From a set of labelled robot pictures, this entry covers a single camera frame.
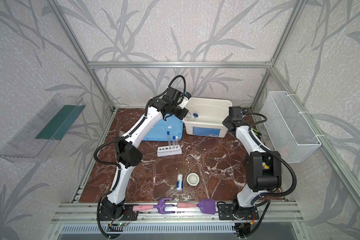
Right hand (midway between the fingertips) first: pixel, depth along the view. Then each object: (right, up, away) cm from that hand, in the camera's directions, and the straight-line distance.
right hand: (229, 117), depth 93 cm
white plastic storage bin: (-13, +1, +20) cm, 24 cm away
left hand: (-26, +5, -5) cm, 27 cm away
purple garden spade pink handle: (-16, -45, -19) cm, 51 cm away
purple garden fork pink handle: (-40, -45, -19) cm, 63 cm away
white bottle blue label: (-30, -36, -11) cm, 49 cm away
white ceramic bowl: (-23, -35, -10) cm, 43 cm away
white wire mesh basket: (+17, -8, -30) cm, 36 cm away
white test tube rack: (-39, -21, 0) cm, 45 cm away
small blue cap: (-21, +2, +15) cm, 26 cm away
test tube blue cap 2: (-38, -14, -4) cm, 40 cm away
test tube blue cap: (-35, -15, -5) cm, 38 cm away
